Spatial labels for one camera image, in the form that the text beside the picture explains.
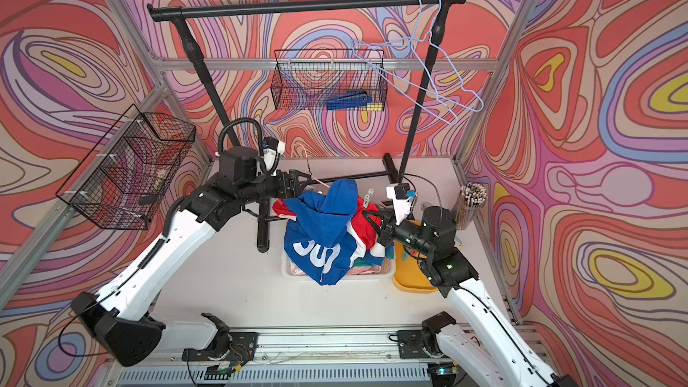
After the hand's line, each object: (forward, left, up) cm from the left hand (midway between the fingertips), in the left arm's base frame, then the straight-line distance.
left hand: (305, 178), depth 69 cm
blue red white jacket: (-12, -6, -7) cm, 16 cm away
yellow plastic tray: (-13, -31, -33) cm, 47 cm away
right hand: (-9, -15, -6) cm, 19 cm away
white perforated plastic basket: (-16, -23, -24) cm, 37 cm away
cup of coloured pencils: (+5, -51, -15) cm, 54 cm away
